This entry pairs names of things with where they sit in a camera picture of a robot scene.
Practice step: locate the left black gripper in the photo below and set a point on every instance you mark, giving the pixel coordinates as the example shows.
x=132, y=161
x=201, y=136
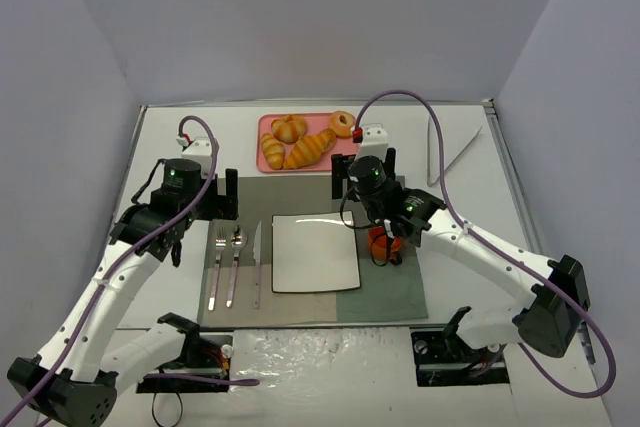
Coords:
x=220, y=198

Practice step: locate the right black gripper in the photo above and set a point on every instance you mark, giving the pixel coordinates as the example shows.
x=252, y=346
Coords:
x=341, y=179

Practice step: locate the large striped croissant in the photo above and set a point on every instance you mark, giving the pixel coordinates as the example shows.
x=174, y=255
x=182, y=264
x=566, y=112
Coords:
x=309, y=149

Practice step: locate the metal serving tongs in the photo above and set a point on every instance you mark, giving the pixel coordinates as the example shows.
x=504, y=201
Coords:
x=441, y=156

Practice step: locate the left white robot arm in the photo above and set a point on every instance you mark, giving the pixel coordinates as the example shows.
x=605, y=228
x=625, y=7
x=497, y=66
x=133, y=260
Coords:
x=72, y=379

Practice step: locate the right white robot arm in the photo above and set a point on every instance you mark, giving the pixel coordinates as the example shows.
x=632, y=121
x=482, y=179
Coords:
x=547, y=294

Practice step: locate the round pumpkin bread bun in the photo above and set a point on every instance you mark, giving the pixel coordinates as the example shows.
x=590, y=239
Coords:
x=288, y=129

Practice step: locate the glazed donut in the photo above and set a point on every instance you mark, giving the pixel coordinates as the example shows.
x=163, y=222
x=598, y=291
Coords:
x=342, y=124

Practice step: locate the small striped croissant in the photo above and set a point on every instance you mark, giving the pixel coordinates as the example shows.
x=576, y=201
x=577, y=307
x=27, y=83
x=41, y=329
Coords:
x=273, y=151

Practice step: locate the orange mug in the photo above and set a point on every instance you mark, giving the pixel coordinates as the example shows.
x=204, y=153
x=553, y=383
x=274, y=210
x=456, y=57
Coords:
x=384, y=250

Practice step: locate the white square plate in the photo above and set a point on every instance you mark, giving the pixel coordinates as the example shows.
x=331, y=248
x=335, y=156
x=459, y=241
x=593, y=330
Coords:
x=314, y=253

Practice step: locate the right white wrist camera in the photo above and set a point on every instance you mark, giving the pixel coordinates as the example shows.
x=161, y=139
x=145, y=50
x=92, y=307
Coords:
x=372, y=140

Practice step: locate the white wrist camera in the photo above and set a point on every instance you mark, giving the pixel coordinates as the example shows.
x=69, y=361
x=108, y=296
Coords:
x=372, y=140
x=201, y=150

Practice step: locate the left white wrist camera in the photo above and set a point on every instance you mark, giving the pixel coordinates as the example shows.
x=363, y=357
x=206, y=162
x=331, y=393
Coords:
x=201, y=150

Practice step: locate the pink handled fork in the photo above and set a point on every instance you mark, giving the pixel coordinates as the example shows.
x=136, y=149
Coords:
x=220, y=246

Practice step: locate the pink handled spoon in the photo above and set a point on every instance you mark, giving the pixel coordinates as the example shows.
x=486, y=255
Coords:
x=238, y=242

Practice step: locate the pink handled knife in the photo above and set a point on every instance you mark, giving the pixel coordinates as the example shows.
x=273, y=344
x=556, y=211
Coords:
x=257, y=267

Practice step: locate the aluminium frame rail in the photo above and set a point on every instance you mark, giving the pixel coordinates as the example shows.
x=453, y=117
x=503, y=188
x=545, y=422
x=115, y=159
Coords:
x=527, y=223

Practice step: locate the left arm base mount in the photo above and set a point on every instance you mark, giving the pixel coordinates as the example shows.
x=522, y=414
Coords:
x=207, y=361

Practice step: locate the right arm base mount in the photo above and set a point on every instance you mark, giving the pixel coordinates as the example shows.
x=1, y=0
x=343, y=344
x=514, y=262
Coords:
x=448, y=362

